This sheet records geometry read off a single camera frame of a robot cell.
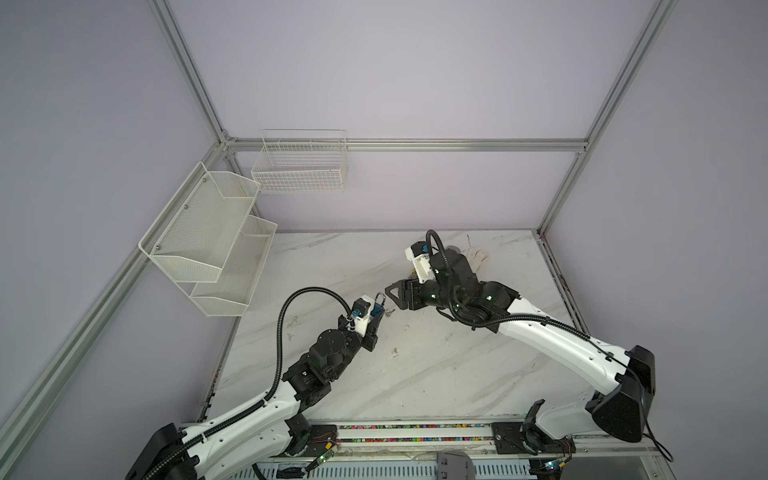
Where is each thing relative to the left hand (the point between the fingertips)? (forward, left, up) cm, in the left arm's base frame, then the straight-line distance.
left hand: (374, 308), depth 76 cm
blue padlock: (-1, -1, +1) cm, 2 cm away
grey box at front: (-32, -20, -18) cm, 42 cm away
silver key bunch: (-4, -5, -20) cm, 21 cm away
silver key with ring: (+10, -3, -20) cm, 23 cm away
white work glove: (+33, -36, -18) cm, 52 cm away
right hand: (+1, -4, +7) cm, 8 cm away
